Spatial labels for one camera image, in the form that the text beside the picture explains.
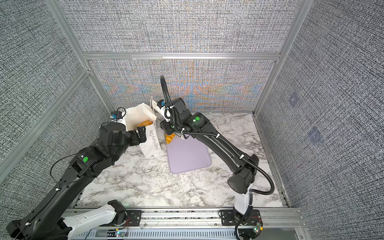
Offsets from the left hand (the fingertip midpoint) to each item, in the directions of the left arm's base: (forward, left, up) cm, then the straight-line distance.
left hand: (137, 128), depth 66 cm
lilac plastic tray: (+6, -23, -34) cm, 41 cm away
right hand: (+7, -12, -3) cm, 14 cm away
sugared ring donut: (+21, +4, -20) cm, 30 cm away
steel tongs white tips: (+12, -7, -1) cm, 14 cm away
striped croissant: (+17, -10, -32) cm, 38 cm away
